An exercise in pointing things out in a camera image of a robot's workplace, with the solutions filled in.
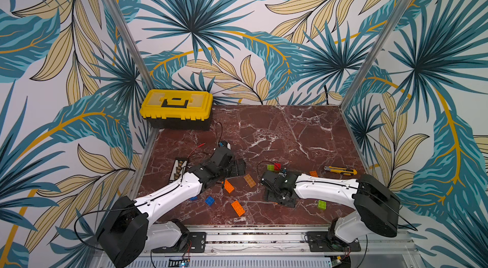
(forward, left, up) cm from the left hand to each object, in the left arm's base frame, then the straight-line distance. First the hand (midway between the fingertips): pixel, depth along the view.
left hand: (236, 168), depth 83 cm
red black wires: (+13, +21, -9) cm, 26 cm away
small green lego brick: (-12, -37, -8) cm, 40 cm away
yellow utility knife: (+4, -53, -9) cm, 54 cm away
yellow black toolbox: (+26, +28, +8) cm, 40 cm away
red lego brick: (+6, -20, -8) cm, 23 cm away
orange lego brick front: (-14, -1, -10) cm, 17 cm away
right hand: (-10, -16, -10) cm, 21 cm away
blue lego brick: (-11, +11, -8) cm, 18 cm away
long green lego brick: (+5, -16, -8) cm, 19 cm away
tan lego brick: (-2, -6, -9) cm, 11 cm away
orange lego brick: (-5, +4, -9) cm, 11 cm away
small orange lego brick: (+3, -37, -10) cm, 39 cm away
